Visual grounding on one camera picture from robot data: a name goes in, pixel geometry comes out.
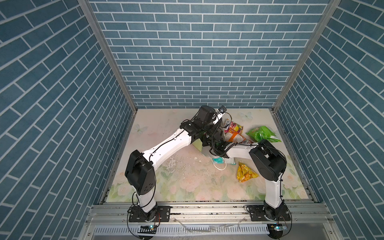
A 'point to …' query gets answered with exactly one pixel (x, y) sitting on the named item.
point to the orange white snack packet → (233, 136)
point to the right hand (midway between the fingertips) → (202, 133)
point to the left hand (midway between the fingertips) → (216, 118)
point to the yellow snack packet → (245, 173)
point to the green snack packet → (262, 133)
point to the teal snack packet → (222, 160)
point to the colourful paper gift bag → (198, 144)
